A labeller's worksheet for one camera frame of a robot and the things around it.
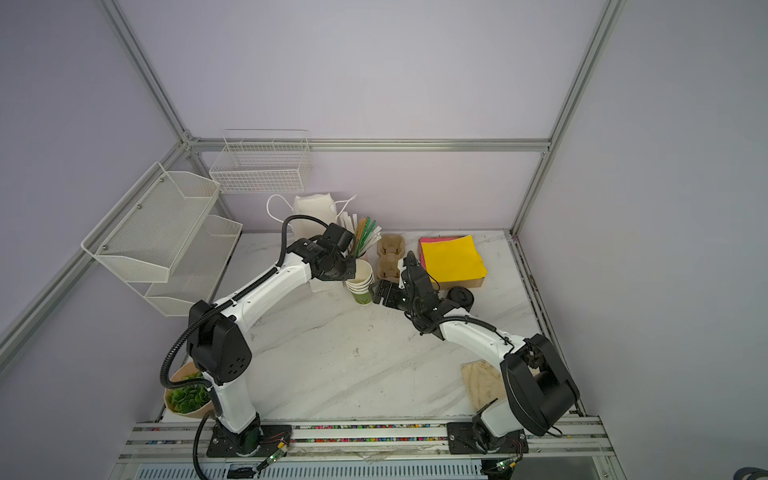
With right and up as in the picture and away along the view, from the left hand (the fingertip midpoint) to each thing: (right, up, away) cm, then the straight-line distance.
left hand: (346, 272), depth 87 cm
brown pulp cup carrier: (+13, +8, +24) cm, 28 cm away
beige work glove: (+40, -31, -4) cm, 51 cm away
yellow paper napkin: (+37, +4, +24) cm, 44 cm away
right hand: (+9, -5, -3) cm, 11 cm away
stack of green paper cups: (+5, -3, -2) cm, 6 cm away
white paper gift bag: (-14, +22, +11) cm, 28 cm away
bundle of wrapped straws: (+4, +14, +11) cm, 18 cm away
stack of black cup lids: (+36, -8, +9) cm, 38 cm away
